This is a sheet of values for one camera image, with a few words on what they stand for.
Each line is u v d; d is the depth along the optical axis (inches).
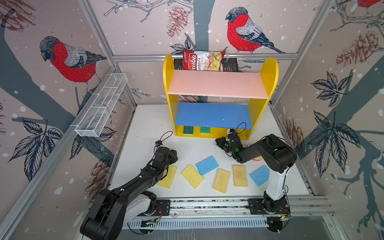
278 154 20.5
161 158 26.8
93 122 28.0
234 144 30.7
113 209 16.1
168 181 32.1
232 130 36.3
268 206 25.7
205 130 39.9
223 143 34.6
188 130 39.6
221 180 32.1
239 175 32.6
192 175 32.9
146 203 24.3
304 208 29.9
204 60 34.1
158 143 31.3
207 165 34.4
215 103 49.3
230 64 35.6
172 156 36.2
